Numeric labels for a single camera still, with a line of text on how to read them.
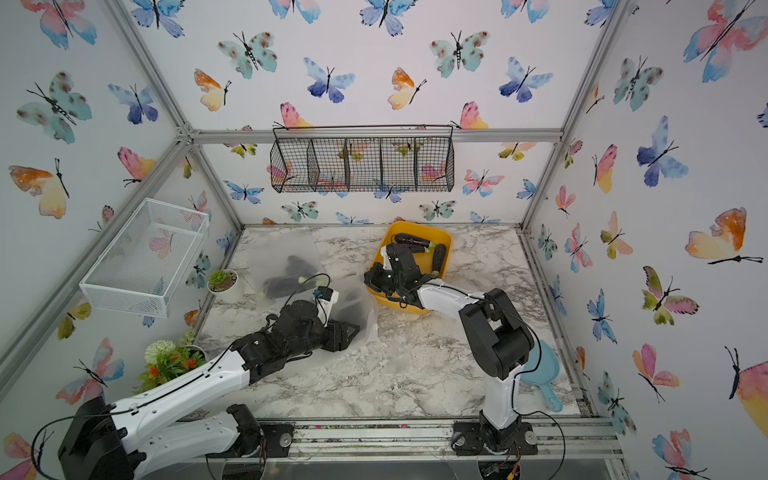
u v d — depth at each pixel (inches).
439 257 42.3
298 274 39.9
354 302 34.8
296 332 23.3
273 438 29.0
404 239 44.7
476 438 28.9
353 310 35.0
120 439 15.7
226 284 36.8
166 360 27.0
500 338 19.6
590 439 29.7
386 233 46.1
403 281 28.5
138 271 30.5
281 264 42.3
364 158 38.6
